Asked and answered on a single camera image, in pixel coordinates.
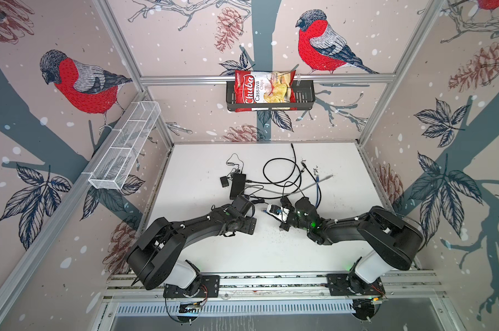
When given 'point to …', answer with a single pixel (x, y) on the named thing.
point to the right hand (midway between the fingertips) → (268, 214)
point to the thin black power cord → (231, 163)
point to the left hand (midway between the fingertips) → (246, 223)
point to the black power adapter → (224, 181)
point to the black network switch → (238, 185)
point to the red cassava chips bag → (247, 109)
